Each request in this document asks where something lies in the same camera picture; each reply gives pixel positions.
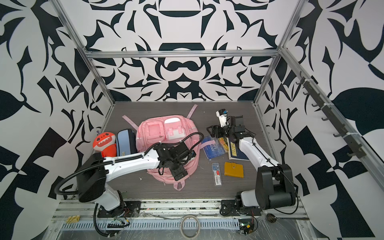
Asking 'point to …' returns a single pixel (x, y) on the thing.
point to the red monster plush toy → (105, 142)
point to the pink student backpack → (171, 130)
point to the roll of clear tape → (181, 226)
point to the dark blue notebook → (234, 152)
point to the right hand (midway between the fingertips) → (214, 125)
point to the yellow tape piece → (73, 219)
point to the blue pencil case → (126, 142)
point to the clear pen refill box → (217, 173)
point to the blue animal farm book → (214, 150)
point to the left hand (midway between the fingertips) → (181, 163)
